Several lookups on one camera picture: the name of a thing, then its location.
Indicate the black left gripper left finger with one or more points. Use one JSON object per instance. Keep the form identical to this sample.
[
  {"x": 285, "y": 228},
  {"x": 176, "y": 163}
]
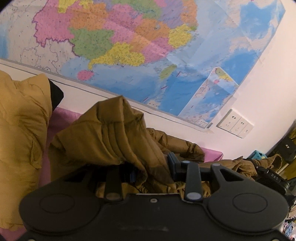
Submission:
[{"x": 120, "y": 180}]

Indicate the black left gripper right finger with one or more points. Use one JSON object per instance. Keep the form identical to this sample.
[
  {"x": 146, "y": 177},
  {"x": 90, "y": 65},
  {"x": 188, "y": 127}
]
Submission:
[{"x": 231, "y": 188}]

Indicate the brown puffer jacket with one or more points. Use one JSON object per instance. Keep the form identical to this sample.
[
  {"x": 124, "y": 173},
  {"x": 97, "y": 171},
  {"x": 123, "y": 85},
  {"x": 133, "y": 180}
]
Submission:
[{"x": 113, "y": 137}]

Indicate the teal plastic basket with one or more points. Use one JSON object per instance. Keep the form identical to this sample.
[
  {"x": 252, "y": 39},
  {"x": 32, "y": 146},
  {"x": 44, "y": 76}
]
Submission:
[{"x": 257, "y": 155}]

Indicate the pink bed sheet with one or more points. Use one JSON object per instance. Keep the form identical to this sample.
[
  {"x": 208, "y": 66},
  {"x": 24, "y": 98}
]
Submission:
[{"x": 60, "y": 119}]

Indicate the mustard yellow pillow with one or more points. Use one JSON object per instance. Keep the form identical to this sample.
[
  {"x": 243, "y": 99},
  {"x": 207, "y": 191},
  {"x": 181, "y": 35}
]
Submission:
[{"x": 26, "y": 108}]

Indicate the white wall socket panel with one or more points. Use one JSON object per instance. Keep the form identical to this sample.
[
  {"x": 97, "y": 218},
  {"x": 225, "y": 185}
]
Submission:
[{"x": 236, "y": 124}]

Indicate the colourful wall map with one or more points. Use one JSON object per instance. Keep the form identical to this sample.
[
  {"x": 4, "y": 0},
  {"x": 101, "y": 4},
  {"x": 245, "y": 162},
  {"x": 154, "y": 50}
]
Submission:
[{"x": 181, "y": 58}]

